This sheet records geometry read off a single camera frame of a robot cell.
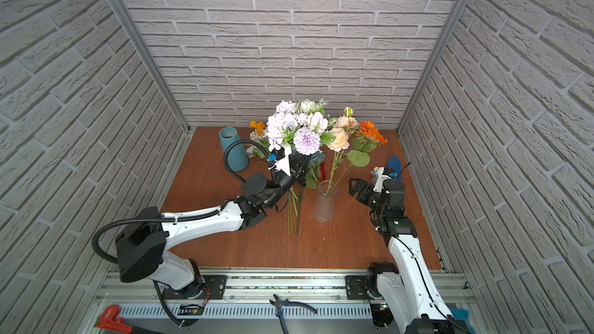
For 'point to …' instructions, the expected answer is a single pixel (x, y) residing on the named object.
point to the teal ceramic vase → (237, 158)
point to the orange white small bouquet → (258, 136)
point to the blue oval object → (395, 162)
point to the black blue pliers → (280, 303)
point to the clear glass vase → (323, 206)
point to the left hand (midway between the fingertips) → (318, 151)
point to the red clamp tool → (109, 319)
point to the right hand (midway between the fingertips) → (363, 184)
